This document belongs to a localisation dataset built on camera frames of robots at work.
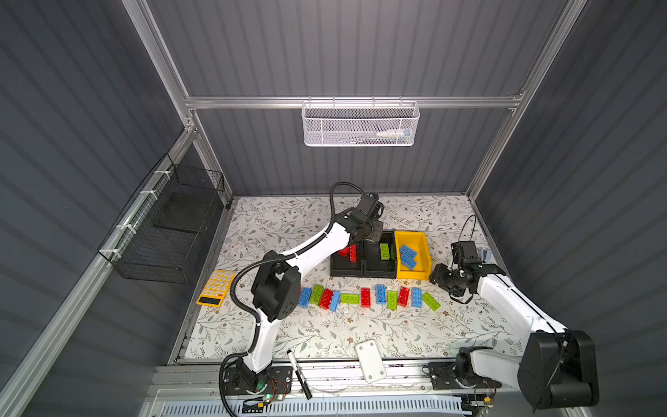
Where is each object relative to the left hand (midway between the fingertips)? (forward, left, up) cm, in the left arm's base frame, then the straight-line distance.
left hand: (382, 230), depth 88 cm
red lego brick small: (-1, +9, -14) cm, 17 cm away
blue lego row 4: (-17, -12, -15) cm, 26 cm away
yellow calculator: (-14, +59, -16) cm, 63 cm away
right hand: (-14, -19, -10) cm, 25 cm away
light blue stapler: (-1, -41, -14) cm, 44 cm away
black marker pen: (-41, +27, -15) cm, 51 cm away
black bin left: (-4, +14, -18) cm, 23 cm away
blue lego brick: (-4, -11, -14) cm, 18 cm away
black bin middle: (-5, +2, -16) cm, 17 cm away
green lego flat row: (-18, +11, -16) cm, 26 cm away
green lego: (0, -3, -14) cm, 15 cm away
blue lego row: (-17, +27, -15) cm, 35 cm away
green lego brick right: (-19, -17, -16) cm, 30 cm away
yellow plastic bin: (+5, -17, -14) cm, 23 cm away
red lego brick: (0, +13, -13) cm, 19 cm away
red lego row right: (-17, -7, -15) cm, 24 cm away
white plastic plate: (-37, +6, -15) cm, 40 cm away
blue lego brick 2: (+1, -12, -14) cm, 18 cm away
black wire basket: (-11, +66, +12) cm, 68 cm away
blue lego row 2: (-19, +17, -14) cm, 29 cm away
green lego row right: (-18, -4, -16) cm, 24 cm away
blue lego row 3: (-17, +1, -15) cm, 22 cm away
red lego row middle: (-17, +6, -16) cm, 24 cm away
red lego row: (-18, +20, -15) cm, 30 cm away
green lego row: (-16, +23, -15) cm, 32 cm away
